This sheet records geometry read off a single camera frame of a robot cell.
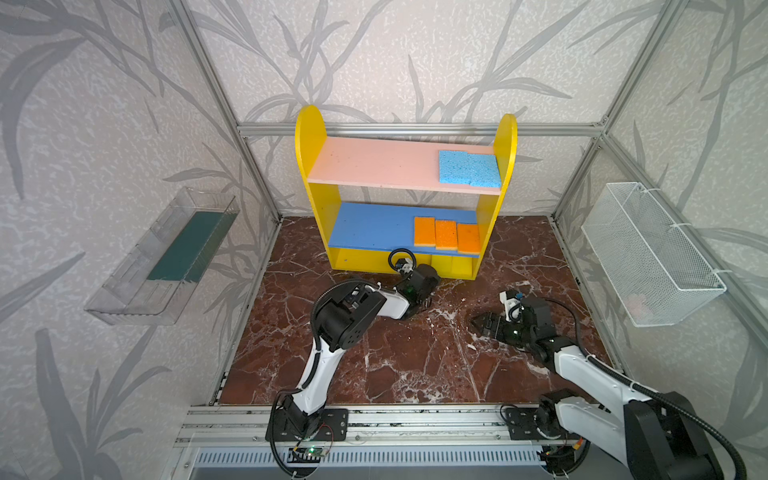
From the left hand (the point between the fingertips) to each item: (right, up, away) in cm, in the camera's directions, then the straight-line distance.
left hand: (443, 262), depth 100 cm
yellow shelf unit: (-24, +23, +20) cm, 39 cm away
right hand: (+10, -15, -12) cm, 21 cm away
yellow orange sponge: (+7, +8, -8) cm, 13 cm away
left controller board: (-36, -44, -29) cm, 64 cm away
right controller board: (+25, -47, -26) cm, 60 cm away
